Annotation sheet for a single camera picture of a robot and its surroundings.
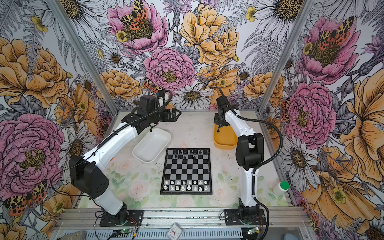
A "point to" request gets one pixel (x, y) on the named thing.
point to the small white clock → (174, 232)
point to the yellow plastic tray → (226, 139)
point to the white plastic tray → (151, 145)
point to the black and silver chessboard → (187, 171)
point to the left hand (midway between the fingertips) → (174, 116)
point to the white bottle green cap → (281, 188)
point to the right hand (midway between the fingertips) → (220, 125)
